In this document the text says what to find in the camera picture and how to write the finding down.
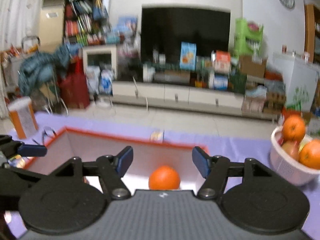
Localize black eyeglasses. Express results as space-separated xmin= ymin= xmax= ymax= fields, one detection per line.
xmin=42 ymin=126 xmax=57 ymax=145

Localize orange white canister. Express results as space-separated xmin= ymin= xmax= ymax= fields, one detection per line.
xmin=8 ymin=96 xmax=39 ymax=140

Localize white fruit bowl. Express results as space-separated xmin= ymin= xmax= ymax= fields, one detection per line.
xmin=270 ymin=126 xmax=319 ymax=186

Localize orange at bowl right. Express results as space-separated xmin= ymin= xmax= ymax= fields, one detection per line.
xmin=299 ymin=139 xmax=320 ymax=170

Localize red gift bag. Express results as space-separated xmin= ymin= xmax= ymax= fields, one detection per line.
xmin=58 ymin=56 xmax=90 ymax=109

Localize orange atop bowl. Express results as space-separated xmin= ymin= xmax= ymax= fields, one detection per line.
xmin=281 ymin=115 xmax=306 ymax=142

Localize teal down jacket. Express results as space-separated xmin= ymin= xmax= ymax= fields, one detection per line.
xmin=18 ymin=44 xmax=71 ymax=96

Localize orange cardboard box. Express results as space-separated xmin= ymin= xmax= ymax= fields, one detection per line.
xmin=25 ymin=127 xmax=204 ymax=193

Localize large orange in box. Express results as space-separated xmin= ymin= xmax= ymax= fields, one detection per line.
xmin=149 ymin=165 xmax=181 ymax=190

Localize white tv cabinet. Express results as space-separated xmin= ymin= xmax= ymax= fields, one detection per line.
xmin=112 ymin=77 xmax=278 ymax=121

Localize white glass-door cabinet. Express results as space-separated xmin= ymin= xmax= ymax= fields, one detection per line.
xmin=82 ymin=44 xmax=118 ymax=80

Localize brown cardboard box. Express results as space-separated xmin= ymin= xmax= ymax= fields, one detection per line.
xmin=239 ymin=55 xmax=267 ymax=78

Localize orange white carton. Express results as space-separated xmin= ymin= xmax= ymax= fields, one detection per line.
xmin=213 ymin=50 xmax=231 ymax=74

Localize dark bookshelf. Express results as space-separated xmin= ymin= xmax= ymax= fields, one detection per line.
xmin=63 ymin=0 xmax=108 ymax=46

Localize blue snack box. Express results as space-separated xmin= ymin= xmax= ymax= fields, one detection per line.
xmin=180 ymin=42 xmax=196 ymax=71

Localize black television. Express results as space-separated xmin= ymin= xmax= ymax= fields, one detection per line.
xmin=140 ymin=5 xmax=231 ymax=64

